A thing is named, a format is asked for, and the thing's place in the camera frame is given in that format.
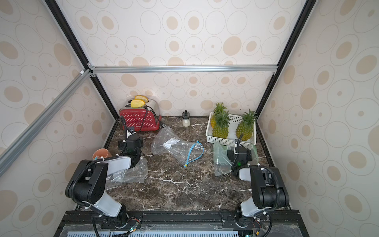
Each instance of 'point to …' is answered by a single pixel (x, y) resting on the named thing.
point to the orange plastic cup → (100, 152)
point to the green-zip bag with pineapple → (222, 164)
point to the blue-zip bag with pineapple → (164, 142)
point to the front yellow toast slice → (137, 103)
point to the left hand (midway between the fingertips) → (132, 135)
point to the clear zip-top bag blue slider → (137, 173)
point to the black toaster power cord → (162, 125)
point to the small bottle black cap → (185, 116)
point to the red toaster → (140, 118)
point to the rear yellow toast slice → (141, 97)
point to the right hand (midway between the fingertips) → (239, 149)
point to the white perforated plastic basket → (229, 141)
